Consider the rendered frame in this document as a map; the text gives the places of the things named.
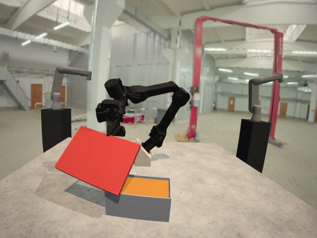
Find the red lid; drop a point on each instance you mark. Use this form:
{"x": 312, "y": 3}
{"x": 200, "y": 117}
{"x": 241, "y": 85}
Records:
{"x": 99, "y": 160}

